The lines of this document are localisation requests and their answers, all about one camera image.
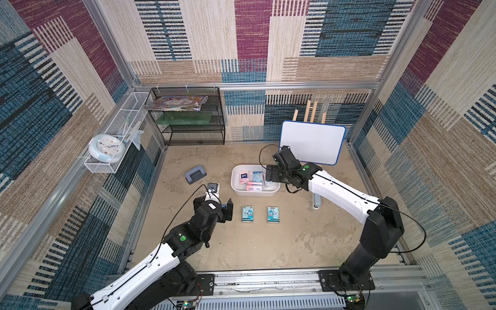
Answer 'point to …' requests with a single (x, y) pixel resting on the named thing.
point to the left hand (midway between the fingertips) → (219, 198)
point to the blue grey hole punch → (195, 174)
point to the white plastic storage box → (250, 180)
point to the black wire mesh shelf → (192, 135)
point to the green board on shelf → (185, 118)
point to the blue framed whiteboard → (313, 143)
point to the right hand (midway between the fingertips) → (274, 171)
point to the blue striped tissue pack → (258, 176)
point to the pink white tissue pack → (252, 186)
